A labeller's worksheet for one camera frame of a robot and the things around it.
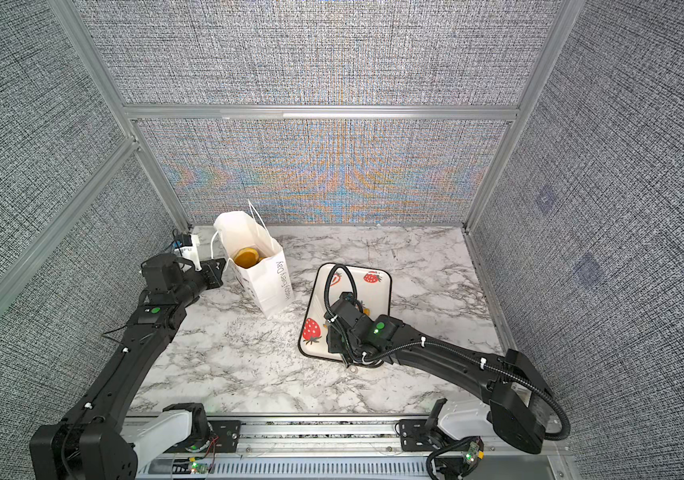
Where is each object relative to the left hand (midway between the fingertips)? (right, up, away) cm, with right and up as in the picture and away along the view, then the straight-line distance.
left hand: (226, 259), depth 80 cm
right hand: (+28, -21, 0) cm, 35 cm away
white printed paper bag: (+11, -6, +1) cm, 13 cm away
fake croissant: (+1, 0, +16) cm, 16 cm away
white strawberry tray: (+42, -11, +22) cm, 49 cm away
